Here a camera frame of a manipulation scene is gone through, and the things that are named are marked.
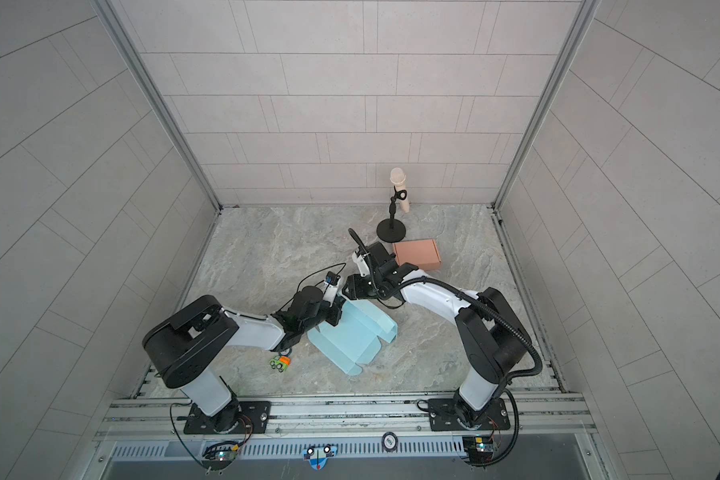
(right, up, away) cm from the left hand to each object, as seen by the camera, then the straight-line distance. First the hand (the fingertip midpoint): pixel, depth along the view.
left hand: (354, 295), depth 90 cm
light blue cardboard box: (+1, -11, -6) cm, 13 cm away
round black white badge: (+10, -29, -22) cm, 38 cm away
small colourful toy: (-18, -15, -13) cm, 27 cm away
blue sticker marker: (-6, -30, -24) cm, 39 cm away
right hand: (-2, +2, -5) cm, 6 cm away
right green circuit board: (+30, -31, -22) cm, 48 cm away
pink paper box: (+23, +12, +9) cm, 27 cm away
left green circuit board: (-28, -31, -24) cm, 48 cm away
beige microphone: (+13, +36, -1) cm, 38 cm away
